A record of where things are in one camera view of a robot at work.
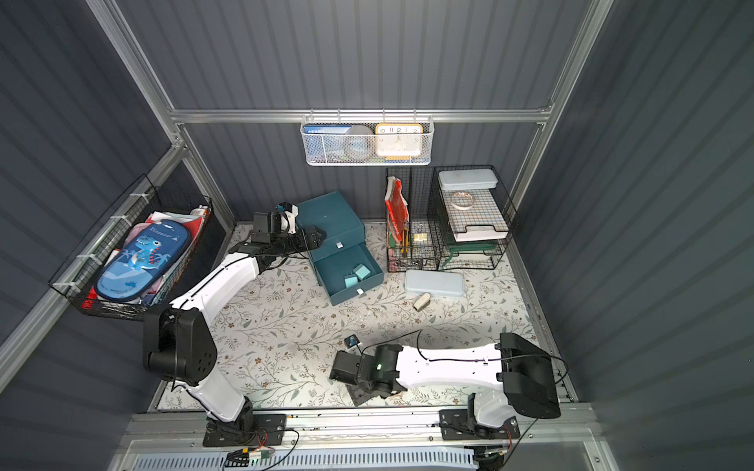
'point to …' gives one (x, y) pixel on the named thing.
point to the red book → (397, 206)
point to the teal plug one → (361, 271)
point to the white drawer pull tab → (359, 290)
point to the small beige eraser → (422, 302)
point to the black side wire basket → (145, 204)
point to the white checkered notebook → (484, 221)
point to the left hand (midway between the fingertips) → (318, 236)
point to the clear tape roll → (461, 200)
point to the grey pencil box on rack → (466, 179)
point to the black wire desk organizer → (447, 218)
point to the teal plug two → (350, 280)
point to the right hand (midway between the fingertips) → (363, 384)
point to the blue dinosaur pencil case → (143, 259)
